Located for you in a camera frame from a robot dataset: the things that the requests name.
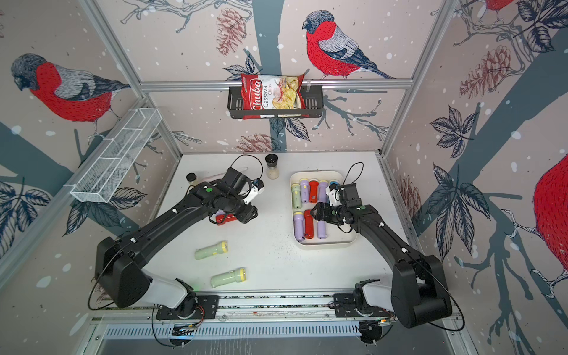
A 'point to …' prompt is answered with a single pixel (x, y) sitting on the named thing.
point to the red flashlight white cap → (313, 186)
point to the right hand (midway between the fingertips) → (316, 211)
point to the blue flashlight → (335, 182)
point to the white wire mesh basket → (98, 183)
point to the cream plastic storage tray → (336, 238)
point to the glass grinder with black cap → (271, 160)
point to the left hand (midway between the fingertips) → (254, 206)
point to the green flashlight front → (237, 275)
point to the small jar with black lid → (191, 179)
